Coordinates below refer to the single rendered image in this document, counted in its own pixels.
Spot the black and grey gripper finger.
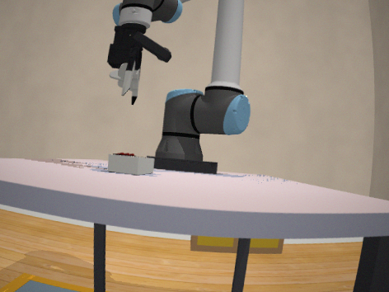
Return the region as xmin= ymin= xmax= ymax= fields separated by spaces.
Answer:
xmin=110 ymin=49 xmax=138 ymax=96
xmin=118 ymin=68 xmax=140 ymax=105

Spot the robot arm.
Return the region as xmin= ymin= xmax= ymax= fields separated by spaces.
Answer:
xmin=113 ymin=0 xmax=251 ymax=161

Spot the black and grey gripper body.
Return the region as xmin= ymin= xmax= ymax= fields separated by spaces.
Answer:
xmin=107 ymin=23 xmax=147 ymax=70

